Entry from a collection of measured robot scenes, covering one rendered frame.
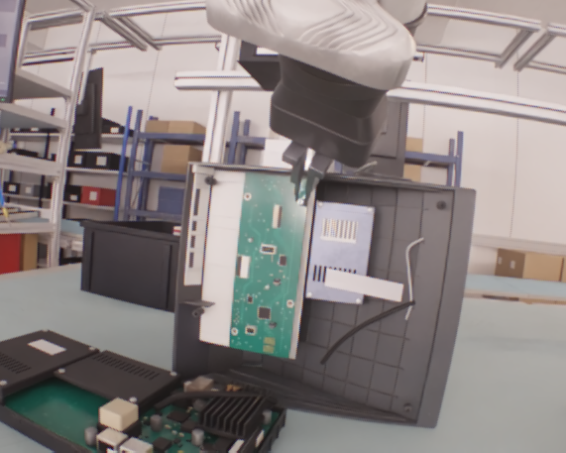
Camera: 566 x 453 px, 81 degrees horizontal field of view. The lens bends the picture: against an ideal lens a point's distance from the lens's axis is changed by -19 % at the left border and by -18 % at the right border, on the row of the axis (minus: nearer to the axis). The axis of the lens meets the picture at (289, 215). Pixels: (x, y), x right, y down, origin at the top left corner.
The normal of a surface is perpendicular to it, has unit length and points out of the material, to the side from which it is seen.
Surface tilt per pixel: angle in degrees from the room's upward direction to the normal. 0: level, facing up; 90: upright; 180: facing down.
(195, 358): 90
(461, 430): 0
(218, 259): 90
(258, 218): 90
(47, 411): 0
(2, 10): 101
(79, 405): 0
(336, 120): 140
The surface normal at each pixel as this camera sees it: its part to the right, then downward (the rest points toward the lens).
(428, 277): -0.57, -0.06
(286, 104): -0.47, 0.72
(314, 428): 0.11, -0.99
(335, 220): -0.19, -0.01
